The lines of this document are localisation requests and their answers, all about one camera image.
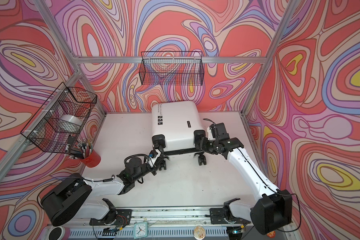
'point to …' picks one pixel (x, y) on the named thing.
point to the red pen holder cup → (92, 160)
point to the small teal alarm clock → (140, 230)
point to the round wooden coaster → (199, 232)
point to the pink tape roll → (59, 233)
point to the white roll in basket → (69, 123)
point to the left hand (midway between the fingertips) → (165, 157)
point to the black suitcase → (177, 122)
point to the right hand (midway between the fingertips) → (200, 149)
